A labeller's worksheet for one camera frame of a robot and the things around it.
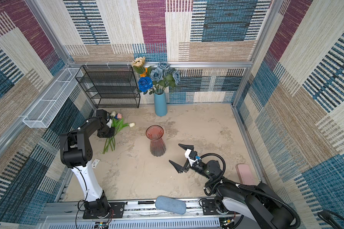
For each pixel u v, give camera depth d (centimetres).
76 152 55
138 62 85
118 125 105
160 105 105
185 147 74
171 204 73
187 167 65
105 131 86
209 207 73
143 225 70
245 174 82
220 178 60
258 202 43
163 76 89
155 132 84
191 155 60
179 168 65
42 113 71
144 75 92
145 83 70
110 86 111
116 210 73
